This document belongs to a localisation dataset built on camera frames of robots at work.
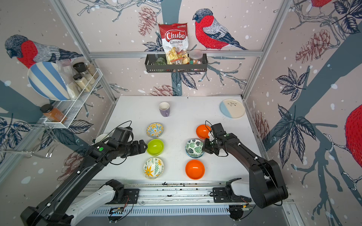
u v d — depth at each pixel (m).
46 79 0.67
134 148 0.67
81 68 0.79
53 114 0.62
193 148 0.88
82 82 0.76
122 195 0.70
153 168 0.83
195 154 0.86
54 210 0.38
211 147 0.73
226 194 0.73
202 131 0.96
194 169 0.80
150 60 0.92
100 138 0.86
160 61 0.92
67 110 0.73
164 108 1.01
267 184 0.41
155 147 0.88
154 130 1.00
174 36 0.79
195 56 0.82
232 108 1.14
